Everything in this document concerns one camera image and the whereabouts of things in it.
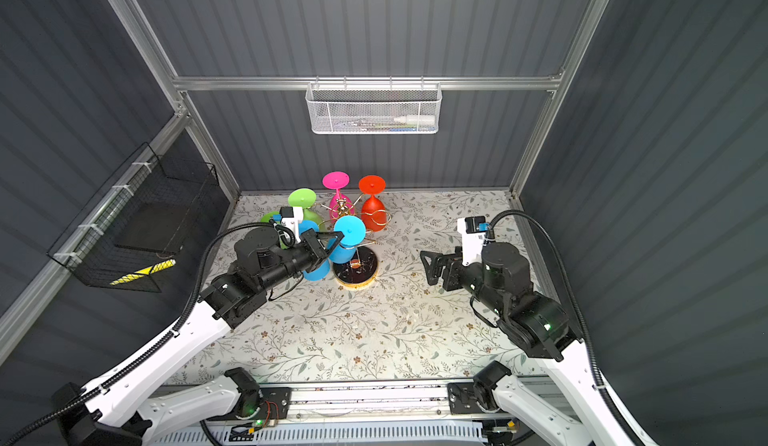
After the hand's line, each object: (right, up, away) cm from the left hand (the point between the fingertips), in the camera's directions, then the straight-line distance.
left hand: (344, 233), depth 66 cm
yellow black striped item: (-45, -9, -1) cm, 45 cm away
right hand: (+21, -4, -3) cm, 22 cm away
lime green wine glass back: (-13, +8, +12) cm, 20 cm away
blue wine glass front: (+2, 0, +3) cm, 3 cm away
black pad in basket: (-52, +1, +11) cm, 53 cm away
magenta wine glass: (-2, +7, +8) cm, 11 cm away
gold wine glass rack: (+1, -14, +30) cm, 33 cm away
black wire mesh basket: (-53, -3, -4) cm, 53 cm away
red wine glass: (+5, +6, +21) cm, 22 cm away
